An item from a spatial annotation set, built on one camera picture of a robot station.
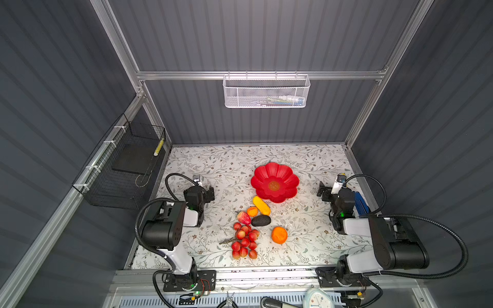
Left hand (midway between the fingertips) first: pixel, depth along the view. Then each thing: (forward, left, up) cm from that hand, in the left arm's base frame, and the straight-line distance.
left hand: (199, 187), depth 97 cm
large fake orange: (-27, -37, +2) cm, 46 cm away
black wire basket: (-7, +26, +23) cm, 36 cm away
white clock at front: (-49, -47, -1) cm, 68 cm away
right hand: (-6, -66, +7) cm, 67 cm away
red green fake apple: (-17, -22, 0) cm, 28 cm away
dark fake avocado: (-19, -30, 0) cm, 35 cm away
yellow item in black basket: (+6, +13, +24) cm, 28 cm away
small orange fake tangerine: (-15, -26, 0) cm, 30 cm away
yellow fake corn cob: (-12, -31, -1) cm, 34 cm away
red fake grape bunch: (-29, -23, +1) cm, 37 cm away
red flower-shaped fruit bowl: (+3, -40, -3) cm, 40 cm away
